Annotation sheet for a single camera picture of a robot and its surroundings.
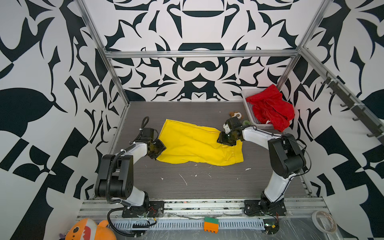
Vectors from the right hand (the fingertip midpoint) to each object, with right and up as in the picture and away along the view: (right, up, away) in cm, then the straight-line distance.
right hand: (221, 139), depth 95 cm
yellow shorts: (-20, -3, +1) cm, 20 cm away
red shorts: (+35, +21, +7) cm, 41 cm away
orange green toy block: (-9, -34, -27) cm, 45 cm away
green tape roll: (+20, +10, +12) cm, 26 cm away
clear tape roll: (+44, -35, -24) cm, 61 cm away
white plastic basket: (+20, +19, +7) cm, 29 cm away
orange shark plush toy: (-61, -32, -33) cm, 77 cm away
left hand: (-35, -4, -3) cm, 36 cm away
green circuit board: (+19, -37, -24) cm, 48 cm away
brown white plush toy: (+13, +16, +13) cm, 24 cm away
